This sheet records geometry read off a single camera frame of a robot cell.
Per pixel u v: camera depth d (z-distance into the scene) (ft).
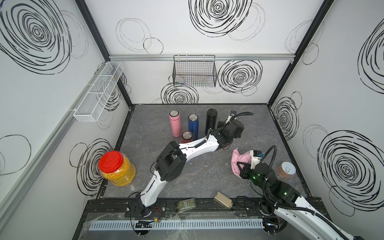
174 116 2.82
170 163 1.67
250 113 2.19
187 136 2.53
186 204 2.36
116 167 2.26
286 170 2.65
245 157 2.47
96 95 2.29
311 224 1.65
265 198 1.88
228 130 2.17
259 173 1.91
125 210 2.38
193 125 2.90
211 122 2.98
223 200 2.42
